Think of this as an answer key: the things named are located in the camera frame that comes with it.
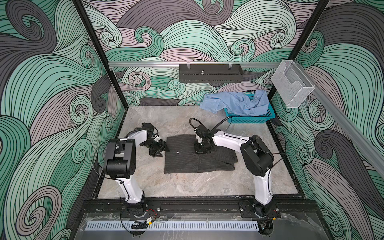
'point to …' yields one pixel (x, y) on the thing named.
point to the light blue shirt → (252, 102)
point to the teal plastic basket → (238, 118)
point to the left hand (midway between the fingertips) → (166, 151)
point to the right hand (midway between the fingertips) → (196, 152)
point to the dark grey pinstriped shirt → (181, 157)
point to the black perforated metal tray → (212, 73)
